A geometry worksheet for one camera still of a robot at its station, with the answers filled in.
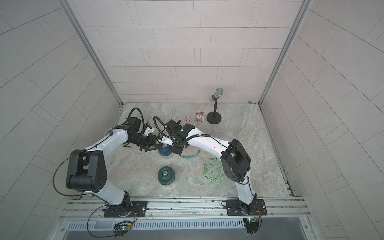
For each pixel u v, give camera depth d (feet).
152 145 2.47
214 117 3.46
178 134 1.99
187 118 3.55
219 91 2.84
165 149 2.66
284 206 2.41
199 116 3.47
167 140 2.41
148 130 2.67
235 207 2.19
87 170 1.44
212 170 2.73
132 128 2.23
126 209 2.12
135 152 2.98
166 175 2.37
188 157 2.94
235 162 1.56
